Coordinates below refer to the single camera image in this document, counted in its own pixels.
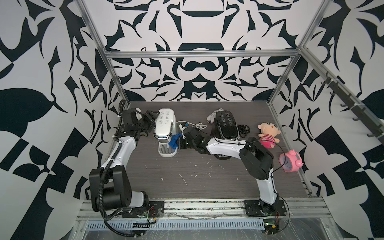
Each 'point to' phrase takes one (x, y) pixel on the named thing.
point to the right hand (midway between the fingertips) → (174, 139)
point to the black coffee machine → (225, 126)
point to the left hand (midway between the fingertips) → (157, 114)
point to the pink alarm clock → (291, 161)
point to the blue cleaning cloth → (173, 141)
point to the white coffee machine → (165, 128)
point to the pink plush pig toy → (269, 132)
